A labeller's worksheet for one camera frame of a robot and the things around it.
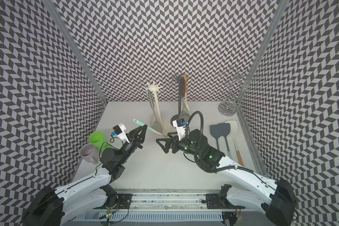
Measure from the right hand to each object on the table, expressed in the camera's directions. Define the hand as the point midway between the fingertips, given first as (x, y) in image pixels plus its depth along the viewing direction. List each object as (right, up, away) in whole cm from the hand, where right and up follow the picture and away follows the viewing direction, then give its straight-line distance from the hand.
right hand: (162, 141), depth 67 cm
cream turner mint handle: (-10, +8, -1) cm, 13 cm away
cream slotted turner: (-8, +10, +22) cm, 25 cm away
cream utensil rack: (-2, +3, +35) cm, 36 cm away
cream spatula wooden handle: (+47, +5, +32) cm, 57 cm away
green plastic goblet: (-42, -3, +20) cm, 46 cm away
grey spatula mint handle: (+41, +3, +31) cm, 51 cm away
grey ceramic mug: (-47, -11, +18) cm, 51 cm away
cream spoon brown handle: (+13, +19, +27) cm, 36 cm away
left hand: (-8, +7, 0) cm, 10 cm away
